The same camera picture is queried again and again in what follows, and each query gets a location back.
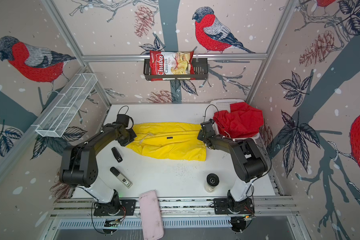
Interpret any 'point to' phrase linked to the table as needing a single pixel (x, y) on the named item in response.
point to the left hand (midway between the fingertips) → (132, 137)
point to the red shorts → (243, 121)
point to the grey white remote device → (123, 179)
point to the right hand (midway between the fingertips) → (201, 135)
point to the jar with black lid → (212, 180)
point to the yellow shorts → (167, 140)
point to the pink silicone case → (151, 220)
